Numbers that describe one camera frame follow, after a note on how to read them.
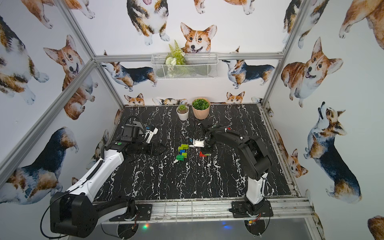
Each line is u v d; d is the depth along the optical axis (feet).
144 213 2.41
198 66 3.03
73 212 1.27
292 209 2.47
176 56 2.69
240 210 2.40
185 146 3.14
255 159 1.62
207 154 3.03
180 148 3.09
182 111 3.50
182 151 3.03
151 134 2.84
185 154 3.03
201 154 3.09
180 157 2.97
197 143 2.68
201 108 3.47
